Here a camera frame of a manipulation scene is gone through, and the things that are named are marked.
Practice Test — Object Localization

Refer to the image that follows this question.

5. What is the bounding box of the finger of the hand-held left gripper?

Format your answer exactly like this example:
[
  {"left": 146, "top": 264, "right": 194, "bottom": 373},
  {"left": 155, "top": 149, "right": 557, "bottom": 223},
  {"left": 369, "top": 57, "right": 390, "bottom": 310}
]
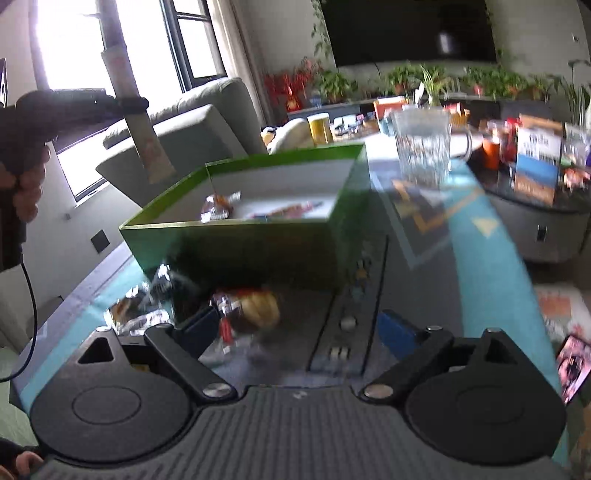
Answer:
[{"left": 55, "top": 90, "right": 149, "bottom": 127}]

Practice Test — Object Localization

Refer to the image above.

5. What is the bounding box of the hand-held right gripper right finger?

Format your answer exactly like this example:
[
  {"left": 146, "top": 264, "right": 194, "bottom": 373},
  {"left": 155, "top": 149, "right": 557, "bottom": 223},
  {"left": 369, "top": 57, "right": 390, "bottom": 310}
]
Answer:
[{"left": 365, "top": 310, "right": 532, "bottom": 401}]

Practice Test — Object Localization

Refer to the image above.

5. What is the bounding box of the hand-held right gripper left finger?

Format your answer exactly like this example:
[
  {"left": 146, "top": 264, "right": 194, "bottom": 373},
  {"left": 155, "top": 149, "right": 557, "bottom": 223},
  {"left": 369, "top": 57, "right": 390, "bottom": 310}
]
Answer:
[{"left": 74, "top": 305, "right": 234, "bottom": 403}]

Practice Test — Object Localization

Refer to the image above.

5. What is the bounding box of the long tan snack packet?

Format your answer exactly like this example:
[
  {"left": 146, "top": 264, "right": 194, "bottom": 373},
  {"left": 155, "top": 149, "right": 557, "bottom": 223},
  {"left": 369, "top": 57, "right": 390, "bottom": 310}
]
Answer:
[{"left": 100, "top": 44, "right": 177, "bottom": 185}]

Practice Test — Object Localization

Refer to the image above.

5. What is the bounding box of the clear-wrapped yellow bread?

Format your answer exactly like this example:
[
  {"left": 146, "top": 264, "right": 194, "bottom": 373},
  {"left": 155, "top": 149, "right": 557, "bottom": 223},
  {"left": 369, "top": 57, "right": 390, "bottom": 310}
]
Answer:
[{"left": 210, "top": 286, "right": 282, "bottom": 342}]

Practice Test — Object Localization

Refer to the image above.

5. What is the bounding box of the pile of mixed snack packets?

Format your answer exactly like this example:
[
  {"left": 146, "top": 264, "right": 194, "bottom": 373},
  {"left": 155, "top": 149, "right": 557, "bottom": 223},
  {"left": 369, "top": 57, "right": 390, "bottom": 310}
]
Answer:
[{"left": 104, "top": 265, "right": 199, "bottom": 335}]

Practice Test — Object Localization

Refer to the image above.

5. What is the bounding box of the green cardboard box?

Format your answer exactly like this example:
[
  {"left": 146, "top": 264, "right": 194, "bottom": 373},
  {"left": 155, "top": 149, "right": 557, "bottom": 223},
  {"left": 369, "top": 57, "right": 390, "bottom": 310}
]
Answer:
[{"left": 119, "top": 143, "right": 370, "bottom": 289}]

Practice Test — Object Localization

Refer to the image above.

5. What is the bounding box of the person's left hand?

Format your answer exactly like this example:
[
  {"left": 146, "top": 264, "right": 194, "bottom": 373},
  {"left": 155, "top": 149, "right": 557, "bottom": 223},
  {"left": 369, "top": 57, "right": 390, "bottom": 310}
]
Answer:
[{"left": 15, "top": 147, "right": 49, "bottom": 222}]

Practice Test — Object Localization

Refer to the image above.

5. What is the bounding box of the person's right hand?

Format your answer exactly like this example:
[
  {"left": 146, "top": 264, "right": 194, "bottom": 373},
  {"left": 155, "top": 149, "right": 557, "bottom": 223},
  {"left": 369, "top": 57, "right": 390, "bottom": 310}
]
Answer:
[{"left": 16, "top": 451, "right": 44, "bottom": 478}]

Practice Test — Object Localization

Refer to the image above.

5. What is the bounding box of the grey armchair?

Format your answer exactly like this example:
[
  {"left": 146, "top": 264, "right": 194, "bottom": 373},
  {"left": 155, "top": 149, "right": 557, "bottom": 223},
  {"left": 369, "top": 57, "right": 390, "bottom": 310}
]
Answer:
[{"left": 96, "top": 76, "right": 317, "bottom": 208}]

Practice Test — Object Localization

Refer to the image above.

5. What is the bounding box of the narrow black-framed window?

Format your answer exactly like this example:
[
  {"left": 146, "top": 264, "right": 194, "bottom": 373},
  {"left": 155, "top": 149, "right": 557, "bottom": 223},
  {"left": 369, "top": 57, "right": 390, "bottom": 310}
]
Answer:
[{"left": 159, "top": 0, "right": 229, "bottom": 93}]

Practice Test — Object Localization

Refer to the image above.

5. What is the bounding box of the large black-framed window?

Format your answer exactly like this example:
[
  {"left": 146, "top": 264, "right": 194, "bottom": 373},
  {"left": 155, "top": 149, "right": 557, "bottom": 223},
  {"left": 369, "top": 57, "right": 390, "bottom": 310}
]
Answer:
[{"left": 30, "top": 0, "right": 116, "bottom": 204}]

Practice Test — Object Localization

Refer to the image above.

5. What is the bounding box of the white curtain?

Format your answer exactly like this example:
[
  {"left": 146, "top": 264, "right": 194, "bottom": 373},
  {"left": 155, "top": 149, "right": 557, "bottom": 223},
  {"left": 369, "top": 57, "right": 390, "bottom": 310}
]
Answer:
[{"left": 208, "top": 0, "right": 259, "bottom": 93}]

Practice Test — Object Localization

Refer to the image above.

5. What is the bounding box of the silver and orange snack packet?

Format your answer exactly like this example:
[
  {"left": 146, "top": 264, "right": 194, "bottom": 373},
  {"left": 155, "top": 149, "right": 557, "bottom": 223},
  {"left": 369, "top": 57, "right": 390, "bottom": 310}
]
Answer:
[{"left": 199, "top": 191, "right": 243, "bottom": 223}]

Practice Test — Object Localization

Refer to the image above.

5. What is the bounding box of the red flat snack packet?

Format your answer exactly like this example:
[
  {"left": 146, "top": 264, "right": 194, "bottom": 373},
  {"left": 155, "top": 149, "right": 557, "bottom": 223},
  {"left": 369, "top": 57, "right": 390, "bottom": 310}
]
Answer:
[{"left": 245, "top": 200, "right": 324, "bottom": 220}]

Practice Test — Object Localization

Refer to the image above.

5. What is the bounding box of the dark round side table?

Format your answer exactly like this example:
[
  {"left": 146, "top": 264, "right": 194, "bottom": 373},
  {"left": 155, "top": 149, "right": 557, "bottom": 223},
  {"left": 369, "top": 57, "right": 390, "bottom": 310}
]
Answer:
[{"left": 466, "top": 157, "right": 591, "bottom": 264}]

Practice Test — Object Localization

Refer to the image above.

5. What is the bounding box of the patterned floor mat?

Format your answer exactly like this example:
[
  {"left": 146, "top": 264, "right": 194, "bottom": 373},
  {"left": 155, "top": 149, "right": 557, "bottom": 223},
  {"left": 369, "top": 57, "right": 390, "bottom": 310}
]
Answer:
[{"left": 536, "top": 286, "right": 591, "bottom": 342}]

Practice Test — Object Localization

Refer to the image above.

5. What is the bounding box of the red flower plant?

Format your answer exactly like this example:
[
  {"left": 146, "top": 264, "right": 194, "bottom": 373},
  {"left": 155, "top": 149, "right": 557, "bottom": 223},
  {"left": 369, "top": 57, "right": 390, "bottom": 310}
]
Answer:
[{"left": 263, "top": 58, "right": 324, "bottom": 112}]

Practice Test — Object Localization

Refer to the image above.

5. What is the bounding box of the smartphone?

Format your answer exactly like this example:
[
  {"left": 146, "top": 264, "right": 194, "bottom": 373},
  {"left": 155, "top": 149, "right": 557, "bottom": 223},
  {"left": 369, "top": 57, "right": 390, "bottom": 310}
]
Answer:
[{"left": 556, "top": 335, "right": 591, "bottom": 404}]

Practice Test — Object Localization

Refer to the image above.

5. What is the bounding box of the glass mug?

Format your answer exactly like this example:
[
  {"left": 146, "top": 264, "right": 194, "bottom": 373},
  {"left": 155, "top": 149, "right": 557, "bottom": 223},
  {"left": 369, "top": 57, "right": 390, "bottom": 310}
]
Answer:
[{"left": 392, "top": 108, "right": 474, "bottom": 188}]

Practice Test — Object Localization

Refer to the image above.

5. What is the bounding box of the round white table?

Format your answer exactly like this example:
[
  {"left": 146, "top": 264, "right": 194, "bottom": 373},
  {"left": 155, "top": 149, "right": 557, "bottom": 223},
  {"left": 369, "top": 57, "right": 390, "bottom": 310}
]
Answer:
[{"left": 365, "top": 131, "right": 469, "bottom": 162}]

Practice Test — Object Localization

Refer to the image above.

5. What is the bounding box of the yellow can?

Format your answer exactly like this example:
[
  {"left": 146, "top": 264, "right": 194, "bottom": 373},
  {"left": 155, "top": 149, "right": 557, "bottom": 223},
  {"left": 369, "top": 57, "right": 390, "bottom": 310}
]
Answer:
[{"left": 307, "top": 114, "right": 334, "bottom": 146}]

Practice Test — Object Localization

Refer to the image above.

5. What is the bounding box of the hanging green vine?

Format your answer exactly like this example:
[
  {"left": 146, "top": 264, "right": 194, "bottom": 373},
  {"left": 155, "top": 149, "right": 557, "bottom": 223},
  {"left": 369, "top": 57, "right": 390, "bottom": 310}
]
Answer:
[{"left": 309, "top": 0, "right": 335, "bottom": 65}]

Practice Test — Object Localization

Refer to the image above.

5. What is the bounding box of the orange cup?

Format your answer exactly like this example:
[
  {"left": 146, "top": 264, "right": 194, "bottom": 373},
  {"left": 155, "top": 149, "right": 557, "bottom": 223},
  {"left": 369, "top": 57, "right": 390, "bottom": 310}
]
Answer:
[{"left": 482, "top": 136, "right": 502, "bottom": 169}]

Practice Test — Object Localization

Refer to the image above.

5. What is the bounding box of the potted green plant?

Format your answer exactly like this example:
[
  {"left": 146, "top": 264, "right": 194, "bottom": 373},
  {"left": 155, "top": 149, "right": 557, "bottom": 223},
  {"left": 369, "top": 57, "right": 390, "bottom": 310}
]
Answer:
[
  {"left": 383, "top": 65, "right": 421, "bottom": 95},
  {"left": 526, "top": 74, "right": 555, "bottom": 100},
  {"left": 314, "top": 69, "right": 358, "bottom": 104},
  {"left": 464, "top": 65, "right": 527, "bottom": 97}
]

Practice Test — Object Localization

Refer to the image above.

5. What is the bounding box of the blue and white box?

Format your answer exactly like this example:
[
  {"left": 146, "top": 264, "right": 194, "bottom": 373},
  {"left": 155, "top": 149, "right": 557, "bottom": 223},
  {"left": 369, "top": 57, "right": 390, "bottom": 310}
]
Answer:
[{"left": 512, "top": 113, "right": 564, "bottom": 206}]

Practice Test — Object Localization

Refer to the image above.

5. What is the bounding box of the orange box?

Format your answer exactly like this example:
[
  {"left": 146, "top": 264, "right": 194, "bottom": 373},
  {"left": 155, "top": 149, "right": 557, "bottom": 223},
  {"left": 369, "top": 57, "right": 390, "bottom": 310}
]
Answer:
[{"left": 373, "top": 97, "right": 409, "bottom": 123}]

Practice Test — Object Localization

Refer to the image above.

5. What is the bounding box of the dark television cabinet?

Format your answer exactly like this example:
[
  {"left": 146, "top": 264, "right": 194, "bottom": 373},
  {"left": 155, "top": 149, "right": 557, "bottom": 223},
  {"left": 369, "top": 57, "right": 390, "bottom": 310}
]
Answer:
[{"left": 288, "top": 95, "right": 568, "bottom": 134}]

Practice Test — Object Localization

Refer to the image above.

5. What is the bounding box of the spider plant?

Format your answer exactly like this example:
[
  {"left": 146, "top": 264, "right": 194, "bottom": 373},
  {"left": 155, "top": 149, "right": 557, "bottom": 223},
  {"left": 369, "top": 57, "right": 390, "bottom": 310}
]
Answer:
[{"left": 413, "top": 65, "right": 455, "bottom": 109}]

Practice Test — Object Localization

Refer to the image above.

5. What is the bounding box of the tall leafy plant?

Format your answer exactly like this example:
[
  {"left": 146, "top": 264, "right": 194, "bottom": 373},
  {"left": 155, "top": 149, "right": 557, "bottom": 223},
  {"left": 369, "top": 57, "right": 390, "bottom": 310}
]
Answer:
[{"left": 554, "top": 58, "right": 591, "bottom": 125}]

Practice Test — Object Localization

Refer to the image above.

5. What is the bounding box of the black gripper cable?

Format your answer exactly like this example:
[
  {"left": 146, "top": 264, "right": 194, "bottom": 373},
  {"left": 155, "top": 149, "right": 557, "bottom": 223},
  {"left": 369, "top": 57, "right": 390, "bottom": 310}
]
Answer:
[{"left": 0, "top": 263, "right": 38, "bottom": 383}]

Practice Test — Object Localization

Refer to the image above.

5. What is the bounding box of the black wall television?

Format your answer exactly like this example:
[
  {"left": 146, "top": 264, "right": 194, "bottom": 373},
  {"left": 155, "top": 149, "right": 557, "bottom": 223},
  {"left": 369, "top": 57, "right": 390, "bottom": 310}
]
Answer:
[{"left": 321, "top": 0, "right": 498, "bottom": 68}]

